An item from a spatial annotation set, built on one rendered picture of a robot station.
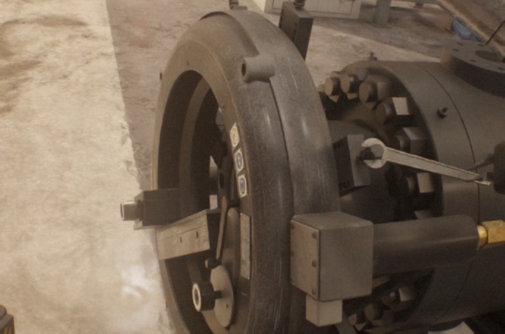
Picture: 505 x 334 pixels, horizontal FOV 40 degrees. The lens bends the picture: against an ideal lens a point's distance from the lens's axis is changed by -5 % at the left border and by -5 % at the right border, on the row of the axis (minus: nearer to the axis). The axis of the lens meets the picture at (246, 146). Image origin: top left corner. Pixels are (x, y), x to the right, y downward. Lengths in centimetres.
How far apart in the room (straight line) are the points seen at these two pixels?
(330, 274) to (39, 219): 162
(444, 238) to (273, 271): 26
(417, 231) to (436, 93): 40
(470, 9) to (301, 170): 44
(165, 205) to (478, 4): 94
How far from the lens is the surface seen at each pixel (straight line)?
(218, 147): 158
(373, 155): 101
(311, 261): 98
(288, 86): 110
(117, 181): 269
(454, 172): 109
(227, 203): 114
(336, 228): 96
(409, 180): 128
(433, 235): 106
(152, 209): 148
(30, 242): 234
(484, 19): 71
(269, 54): 112
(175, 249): 145
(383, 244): 101
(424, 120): 132
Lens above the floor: 132
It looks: 26 degrees down
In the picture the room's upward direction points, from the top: 8 degrees clockwise
